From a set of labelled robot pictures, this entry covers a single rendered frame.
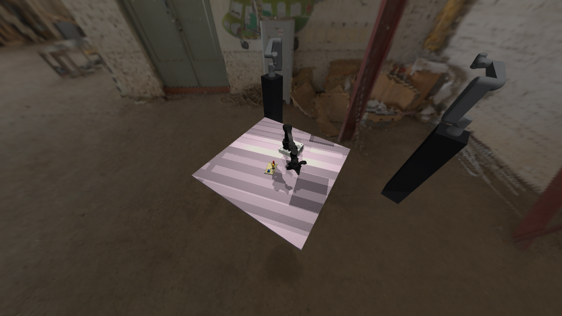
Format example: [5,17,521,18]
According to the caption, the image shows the beige circuit board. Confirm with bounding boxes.
[265,161,277,175]

